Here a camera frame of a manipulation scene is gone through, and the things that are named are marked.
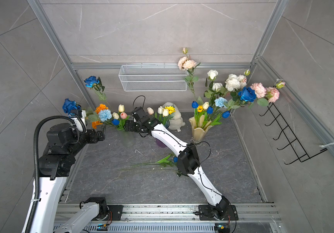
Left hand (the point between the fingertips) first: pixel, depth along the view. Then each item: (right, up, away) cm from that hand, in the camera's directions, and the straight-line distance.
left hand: (94, 123), depth 65 cm
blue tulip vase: (+5, +1, +13) cm, 14 cm away
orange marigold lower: (-3, 0, +5) cm, 6 cm away
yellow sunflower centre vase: (+35, +8, +19) cm, 41 cm away
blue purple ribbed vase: (+28, -13, +32) cm, 44 cm away
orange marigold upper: (-1, +9, +10) cm, 13 cm away
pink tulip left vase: (+9, +5, +12) cm, 16 cm away
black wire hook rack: (+89, -10, -3) cm, 90 cm away
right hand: (+9, -2, +23) cm, 25 cm away
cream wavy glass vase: (+52, -5, +20) cm, 56 cm away
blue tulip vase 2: (+64, +5, +9) cm, 64 cm away
